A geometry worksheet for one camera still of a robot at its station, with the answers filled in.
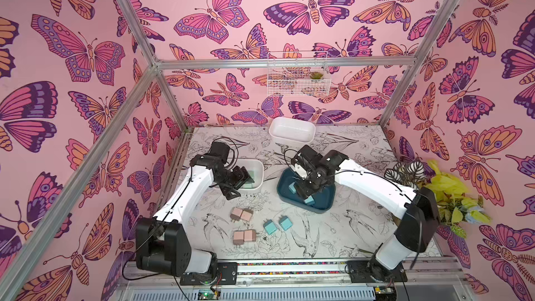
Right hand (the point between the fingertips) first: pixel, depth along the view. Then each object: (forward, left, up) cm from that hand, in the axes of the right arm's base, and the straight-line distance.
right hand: (304, 188), depth 81 cm
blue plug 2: (-11, +13, -12) cm, 21 cm away
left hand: (+1, +21, +1) cm, 21 cm away
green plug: (+7, +24, -11) cm, 28 cm away
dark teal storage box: (+1, -10, -12) cm, 16 cm away
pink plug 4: (-15, +21, -12) cm, 28 cm away
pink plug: (-6, +27, -11) cm, 30 cm away
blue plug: (0, -3, -11) cm, 11 cm away
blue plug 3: (-9, +7, -12) cm, 17 cm away
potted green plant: (-9, -49, +7) cm, 50 cm away
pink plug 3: (-16, +26, -12) cm, 32 cm away
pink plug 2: (-7, +23, -11) cm, 26 cm away
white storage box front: (+17, +22, -13) cm, 31 cm away
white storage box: (+42, +3, -11) cm, 44 cm away
